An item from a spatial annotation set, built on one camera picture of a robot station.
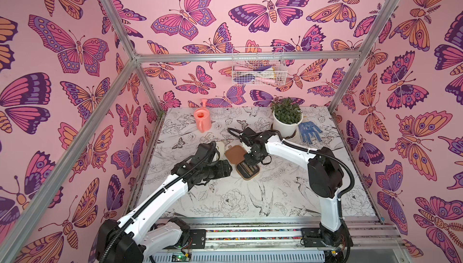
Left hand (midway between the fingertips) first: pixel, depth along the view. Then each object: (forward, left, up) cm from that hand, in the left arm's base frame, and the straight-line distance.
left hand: (228, 168), depth 78 cm
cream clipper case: (+20, +5, -12) cm, 24 cm away
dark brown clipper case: (+16, -3, -14) cm, 22 cm away
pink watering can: (+34, +16, -3) cm, 38 cm away
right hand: (+10, -12, -9) cm, 18 cm away
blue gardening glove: (+33, -47, -13) cm, 59 cm away
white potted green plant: (+29, -30, +3) cm, 42 cm away
